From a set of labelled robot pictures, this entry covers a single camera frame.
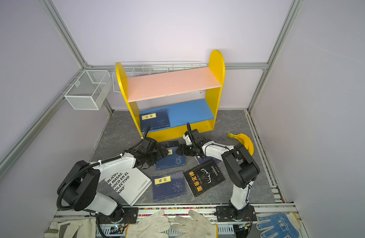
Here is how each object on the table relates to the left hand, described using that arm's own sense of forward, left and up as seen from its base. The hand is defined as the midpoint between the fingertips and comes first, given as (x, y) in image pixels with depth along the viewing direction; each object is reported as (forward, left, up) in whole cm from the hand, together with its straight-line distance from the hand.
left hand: (164, 156), depth 90 cm
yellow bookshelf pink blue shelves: (+35, -3, +8) cm, 36 cm away
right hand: (+2, -10, -1) cm, 10 cm away
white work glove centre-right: (-37, -18, -4) cm, 41 cm away
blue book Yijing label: (-16, -3, -4) cm, 17 cm away
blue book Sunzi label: (-1, -4, -3) cm, 6 cm away
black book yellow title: (-13, -23, -3) cm, 27 cm away
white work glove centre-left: (-35, +3, -4) cm, 35 cm away
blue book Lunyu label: (+21, +3, +11) cm, 24 cm away
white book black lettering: (-15, +18, -1) cm, 23 cm away
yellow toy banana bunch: (+8, -53, -1) cm, 54 cm away
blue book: (-3, -23, -3) cm, 23 cm away
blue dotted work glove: (-38, -60, -4) cm, 71 cm away
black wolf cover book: (+11, -3, -4) cm, 12 cm away
